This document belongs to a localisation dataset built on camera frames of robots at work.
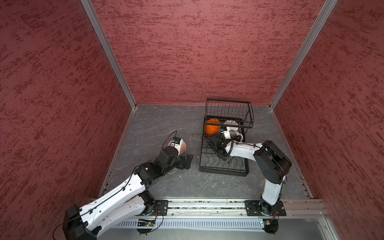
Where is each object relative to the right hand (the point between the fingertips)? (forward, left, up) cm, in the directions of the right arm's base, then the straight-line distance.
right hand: (239, 139), depth 89 cm
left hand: (-13, +33, +5) cm, 36 cm away
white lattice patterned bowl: (+2, +4, +4) cm, 5 cm away
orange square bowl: (+9, +16, -2) cm, 19 cm away
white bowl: (+20, -1, -8) cm, 21 cm away
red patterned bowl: (-1, +35, -5) cm, 35 cm away
